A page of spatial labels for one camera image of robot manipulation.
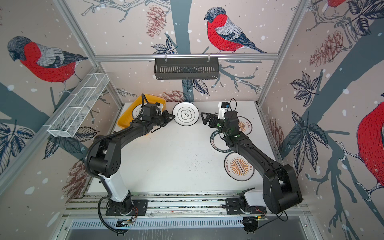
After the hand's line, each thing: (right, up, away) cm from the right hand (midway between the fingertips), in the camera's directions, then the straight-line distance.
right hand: (205, 116), depth 81 cm
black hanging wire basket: (-13, +34, +25) cm, 44 cm away
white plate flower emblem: (-52, +5, +32) cm, 61 cm away
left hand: (-18, 0, +9) cm, 20 cm away
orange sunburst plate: (+19, -31, +6) cm, 37 cm away
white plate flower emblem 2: (-12, +1, +15) cm, 19 cm away
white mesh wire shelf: (-69, +1, -7) cm, 69 cm away
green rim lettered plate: (+10, -18, +14) cm, 25 cm away
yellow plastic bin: (-58, -1, +29) cm, 65 cm away
